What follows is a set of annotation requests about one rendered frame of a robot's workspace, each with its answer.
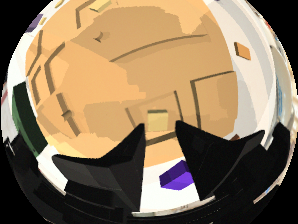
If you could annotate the purple cube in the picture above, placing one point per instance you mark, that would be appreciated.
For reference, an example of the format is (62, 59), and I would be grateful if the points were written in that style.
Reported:
(33, 25)

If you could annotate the purple square block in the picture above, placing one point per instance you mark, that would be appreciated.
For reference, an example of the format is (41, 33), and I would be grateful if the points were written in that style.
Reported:
(177, 177)

